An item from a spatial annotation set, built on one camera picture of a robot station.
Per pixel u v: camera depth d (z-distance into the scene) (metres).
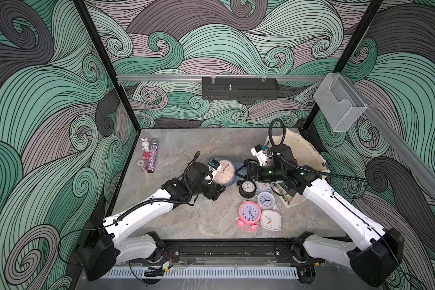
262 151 0.68
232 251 0.75
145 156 1.04
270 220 0.80
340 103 0.78
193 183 0.57
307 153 0.82
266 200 0.86
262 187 0.90
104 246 0.38
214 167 0.67
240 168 0.67
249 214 0.81
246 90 0.95
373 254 0.37
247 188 0.89
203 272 0.70
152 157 1.02
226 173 0.75
